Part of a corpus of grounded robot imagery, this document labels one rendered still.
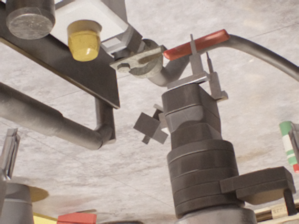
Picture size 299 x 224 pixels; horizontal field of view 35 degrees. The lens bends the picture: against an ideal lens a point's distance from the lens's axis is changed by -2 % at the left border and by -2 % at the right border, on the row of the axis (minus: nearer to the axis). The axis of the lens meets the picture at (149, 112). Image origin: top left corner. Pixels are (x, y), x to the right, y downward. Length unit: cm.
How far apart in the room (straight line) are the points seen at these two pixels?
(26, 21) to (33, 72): 112
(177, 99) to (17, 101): 17
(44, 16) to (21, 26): 3
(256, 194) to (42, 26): 26
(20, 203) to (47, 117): 217
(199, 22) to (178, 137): 94
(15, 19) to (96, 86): 20
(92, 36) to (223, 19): 94
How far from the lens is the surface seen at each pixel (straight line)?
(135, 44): 63
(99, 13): 54
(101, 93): 64
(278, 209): 444
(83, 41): 53
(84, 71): 62
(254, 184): 48
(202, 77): 52
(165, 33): 145
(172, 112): 52
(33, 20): 46
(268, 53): 112
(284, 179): 48
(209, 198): 49
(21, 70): 157
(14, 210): 265
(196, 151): 50
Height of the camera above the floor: 78
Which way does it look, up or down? 23 degrees down
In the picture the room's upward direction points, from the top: 171 degrees clockwise
